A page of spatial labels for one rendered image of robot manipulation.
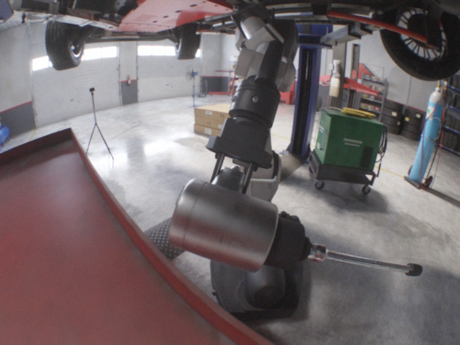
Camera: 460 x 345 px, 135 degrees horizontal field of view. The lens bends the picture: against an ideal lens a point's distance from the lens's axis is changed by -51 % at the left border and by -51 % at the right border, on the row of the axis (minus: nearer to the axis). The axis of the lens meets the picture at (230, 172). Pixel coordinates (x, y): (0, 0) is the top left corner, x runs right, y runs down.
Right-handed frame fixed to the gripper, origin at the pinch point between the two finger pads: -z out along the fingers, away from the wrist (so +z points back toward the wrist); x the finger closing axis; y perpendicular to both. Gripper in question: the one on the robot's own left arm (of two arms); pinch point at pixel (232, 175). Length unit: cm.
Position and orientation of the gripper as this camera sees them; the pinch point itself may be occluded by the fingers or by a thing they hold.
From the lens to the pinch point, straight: 35.7
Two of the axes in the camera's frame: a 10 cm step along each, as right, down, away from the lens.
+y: 0.5, 0.7, 10.0
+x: 9.5, 3.1, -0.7
